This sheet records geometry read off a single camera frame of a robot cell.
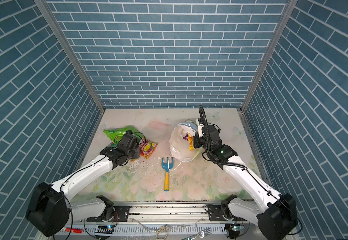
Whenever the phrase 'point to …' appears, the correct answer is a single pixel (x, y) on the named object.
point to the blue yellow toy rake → (167, 167)
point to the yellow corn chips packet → (190, 139)
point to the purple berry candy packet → (186, 137)
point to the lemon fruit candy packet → (147, 147)
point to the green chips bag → (115, 135)
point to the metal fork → (203, 233)
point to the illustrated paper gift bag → (179, 146)
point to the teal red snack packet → (112, 144)
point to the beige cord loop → (167, 233)
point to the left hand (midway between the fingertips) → (136, 149)
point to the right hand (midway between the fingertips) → (194, 131)
